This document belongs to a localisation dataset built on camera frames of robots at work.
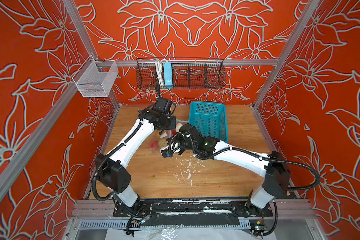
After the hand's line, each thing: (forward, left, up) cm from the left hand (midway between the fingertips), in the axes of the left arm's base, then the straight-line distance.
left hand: (173, 122), depth 80 cm
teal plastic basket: (+23, -26, -22) cm, 41 cm away
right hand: (-9, +3, 0) cm, 9 cm away
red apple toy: (-5, +12, -17) cm, 21 cm away
